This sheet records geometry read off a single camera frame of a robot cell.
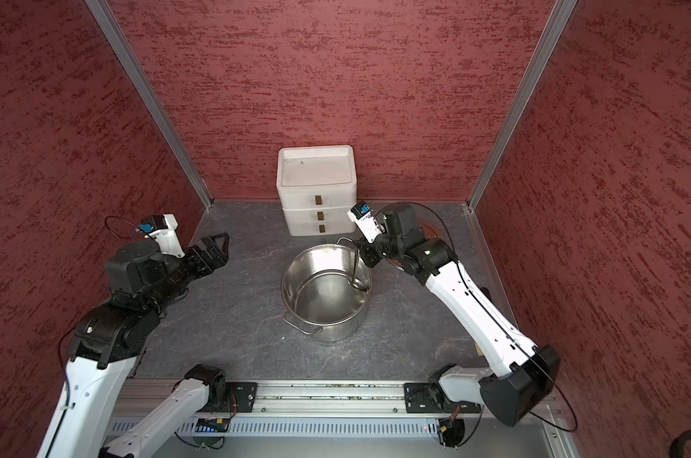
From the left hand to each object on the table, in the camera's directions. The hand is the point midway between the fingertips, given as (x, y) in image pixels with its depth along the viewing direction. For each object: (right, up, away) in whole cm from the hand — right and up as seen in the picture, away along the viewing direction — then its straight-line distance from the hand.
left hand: (213, 248), depth 63 cm
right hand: (+33, 0, +10) cm, 35 cm away
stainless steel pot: (+23, -16, +31) cm, 42 cm away
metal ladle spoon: (+34, -12, +26) cm, 45 cm away
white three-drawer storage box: (+20, +19, +29) cm, 40 cm away
